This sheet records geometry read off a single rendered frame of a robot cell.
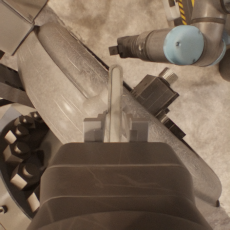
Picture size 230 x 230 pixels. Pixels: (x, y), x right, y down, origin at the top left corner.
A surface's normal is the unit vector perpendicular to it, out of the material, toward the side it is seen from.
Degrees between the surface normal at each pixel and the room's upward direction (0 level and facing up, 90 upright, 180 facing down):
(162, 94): 3
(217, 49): 25
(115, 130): 5
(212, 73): 0
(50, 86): 35
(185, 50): 19
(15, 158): 11
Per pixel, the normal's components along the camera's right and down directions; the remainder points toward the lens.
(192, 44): 0.40, 0.33
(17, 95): 0.53, 0.66
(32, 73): -0.42, -0.18
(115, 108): 0.01, 0.28
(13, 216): -0.20, 0.07
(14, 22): 0.35, 0.54
